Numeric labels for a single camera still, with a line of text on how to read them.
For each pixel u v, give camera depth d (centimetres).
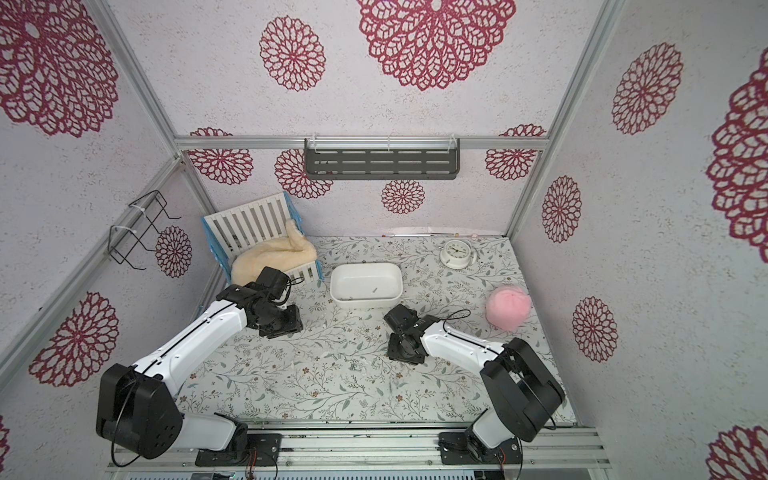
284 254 102
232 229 105
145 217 80
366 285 106
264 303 61
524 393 43
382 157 95
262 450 75
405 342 64
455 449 74
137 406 41
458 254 110
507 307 92
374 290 106
